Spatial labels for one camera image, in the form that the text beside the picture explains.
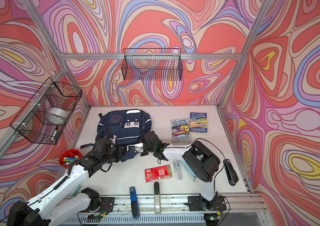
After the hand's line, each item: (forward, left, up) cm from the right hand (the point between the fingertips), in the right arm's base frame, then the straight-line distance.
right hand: (136, 146), depth 88 cm
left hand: (-5, +4, +4) cm, 8 cm away
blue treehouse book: (+21, -45, -5) cm, 50 cm away
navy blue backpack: (+15, +11, -1) cm, 19 cm away
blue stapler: (-34, -2, -6) cm, 34 cm away
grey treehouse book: (+15, -30, -5) cm, 34 cm away
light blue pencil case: (-16, -34, -7) cm, 38 cm away
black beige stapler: (-29, -13, -4) cm, 32 cm away
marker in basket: (-2, +39, +19) cm, 44 cm away
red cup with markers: (-9, +37, +5) cm, 38 cm away
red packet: (-15, -11, -10) cm, 20 cm away
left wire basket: (+6, +46, +23) cm, 52 cm away
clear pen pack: (-14, -26, -7) cm, 30 cm away
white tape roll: (+4, +36, +26) cm, 45 cm away
